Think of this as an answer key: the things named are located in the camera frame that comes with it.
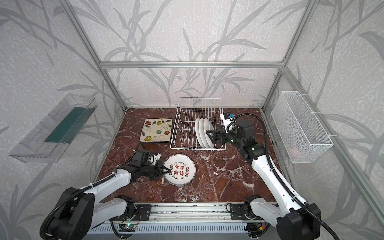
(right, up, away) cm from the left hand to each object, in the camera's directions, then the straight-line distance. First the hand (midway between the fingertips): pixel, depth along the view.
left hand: (172, 166), depth 83 cm
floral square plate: (-14, +19, +20) cm, 31 cm away
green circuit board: (-19, -26, -12) cm, 34 cm away
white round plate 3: (+17, +18, +3) cm, 25 cm away
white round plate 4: (+20, +23, +8) cm, 32 cm away
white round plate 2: (+14, +24, +6) cm, 28 cm away
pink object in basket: (+62, +10, -10) cm, 64 cm away
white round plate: (+5, -2, +4) cm, 7 cm away
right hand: (+23, +24, -8) cm, 34 cm away
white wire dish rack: (+5, +16, +19) cm, 25 cm away
